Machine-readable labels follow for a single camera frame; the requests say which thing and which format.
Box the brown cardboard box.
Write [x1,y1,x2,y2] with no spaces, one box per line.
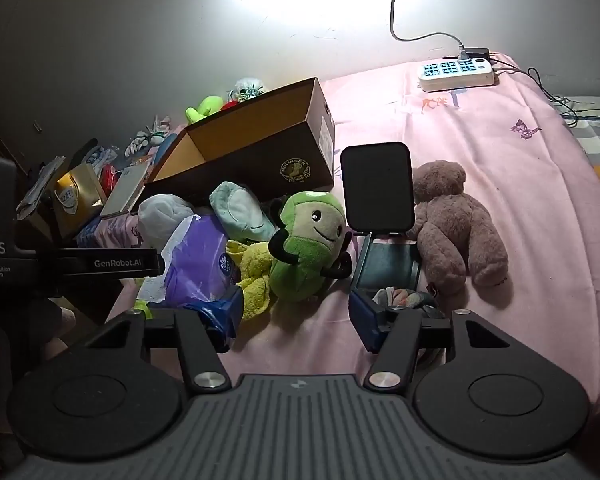
[142,77,337,206]

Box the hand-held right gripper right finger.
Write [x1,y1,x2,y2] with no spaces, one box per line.
[349,290,513,393]

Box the pink printed bed sheet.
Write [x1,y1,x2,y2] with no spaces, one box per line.
[75,51,600,411]

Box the person's left hand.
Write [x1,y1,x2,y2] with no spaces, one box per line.
[41,306,78,358]

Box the black cable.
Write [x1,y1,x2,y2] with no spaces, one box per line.
[490,57,600,122]

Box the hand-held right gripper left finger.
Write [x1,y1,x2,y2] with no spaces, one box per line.
[82,287,244,395]

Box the blue patterned cloth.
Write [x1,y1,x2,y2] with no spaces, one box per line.
[75,220,106,248]

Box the black plug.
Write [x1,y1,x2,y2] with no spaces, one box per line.
[442,47,491,61]

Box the purple tissue pack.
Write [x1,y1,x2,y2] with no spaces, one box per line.
[135,214,243,343]

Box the small patterned cloth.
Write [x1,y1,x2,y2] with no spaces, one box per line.
[374,286,432,312]

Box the grey cable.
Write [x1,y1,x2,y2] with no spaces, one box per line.
[390,0,468,61]

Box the red pouch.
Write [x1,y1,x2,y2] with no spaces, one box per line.
[100,164,121,196]

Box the mint green cloth hat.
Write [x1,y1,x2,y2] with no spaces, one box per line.
[209,181,277,243]

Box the brown teddy bear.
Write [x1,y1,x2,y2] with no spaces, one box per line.
[405,160,510,295]

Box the white plush with green strings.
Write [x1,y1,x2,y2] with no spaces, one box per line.
[228,77,267,102]

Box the white plastic bag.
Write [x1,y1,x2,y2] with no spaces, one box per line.
[137,195,198,252]

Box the blue white packet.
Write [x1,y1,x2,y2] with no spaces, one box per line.
[82,145,111,171]

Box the yellow cloth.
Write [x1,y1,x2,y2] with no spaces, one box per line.
[225,240,276,322]

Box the white power strip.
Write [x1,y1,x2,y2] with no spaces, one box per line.
[418,57,498,92]

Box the gold paper bag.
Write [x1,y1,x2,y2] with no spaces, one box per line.
[54,164,107,238]

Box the white power bank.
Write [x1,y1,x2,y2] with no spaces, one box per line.
[100,165,148,218]

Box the black hinged case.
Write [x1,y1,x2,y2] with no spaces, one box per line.
[340,142,438,321]

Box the lime green plush toy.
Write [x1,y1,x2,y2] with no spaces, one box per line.
[186,96,223,125]

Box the green bean plush toy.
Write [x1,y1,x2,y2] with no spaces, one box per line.
[267,191,353,303]

